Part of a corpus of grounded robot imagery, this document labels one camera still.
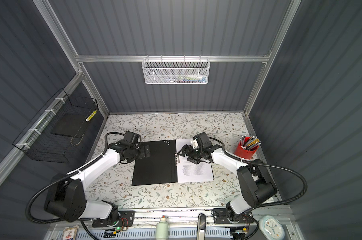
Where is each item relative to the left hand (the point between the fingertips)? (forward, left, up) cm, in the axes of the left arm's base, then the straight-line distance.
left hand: (144, 154), depth 88 cm
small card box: (-36, +31, -8) cm, 48 cm away
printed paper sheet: (-9, -26, -7) cm, 28 cm away
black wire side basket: (+2, +40, +20) cm, 45 cm away
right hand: (-3, -24, +1) cm, 24 cm away
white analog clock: (-40, -62, -5) cm, 74 cm away
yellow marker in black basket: (+15, +27, +19) cm, 36 cm away
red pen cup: (-2, -60, +6) cm, 60 cm away
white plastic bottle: (-38, -12, -1) cm, 40 cm away
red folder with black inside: (-4, -10, -8) cm, 13 cm away
